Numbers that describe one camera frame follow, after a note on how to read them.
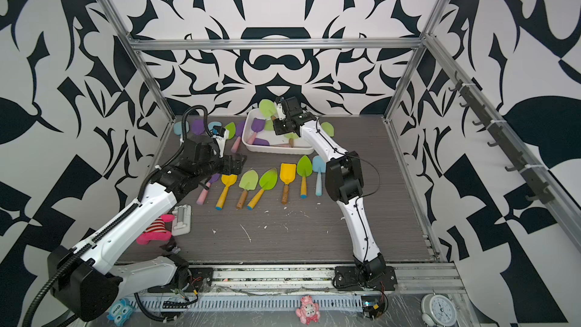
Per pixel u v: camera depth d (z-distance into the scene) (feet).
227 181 3.17
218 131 2.21
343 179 1.98
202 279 2.42
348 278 2.44
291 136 3.64
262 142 3.58
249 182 3.16
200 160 1.92
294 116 2.53
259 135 3.74
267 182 3.16
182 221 2.80
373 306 2.33
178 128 3.82
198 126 3.81
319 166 3.35
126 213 1.48
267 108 3.45
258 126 3.79
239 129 3.54
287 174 3.25
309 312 2.17
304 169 3.33
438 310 2.18
